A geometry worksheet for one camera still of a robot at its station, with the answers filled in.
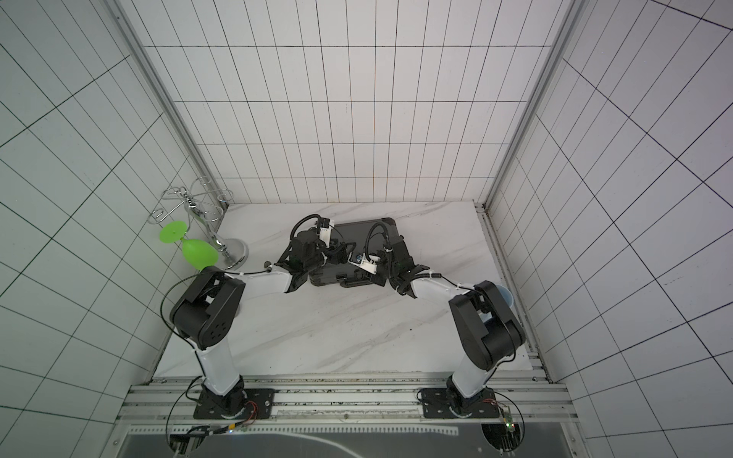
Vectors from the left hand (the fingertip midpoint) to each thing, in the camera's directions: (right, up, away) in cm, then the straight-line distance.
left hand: (344, 247), depth 95 cm
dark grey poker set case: (+9, +4, -19) cm, 21 cm away
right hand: (+8, -2, -2) cm, 9 cm away
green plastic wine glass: (-44, -1, -9) cm, 45 cm away
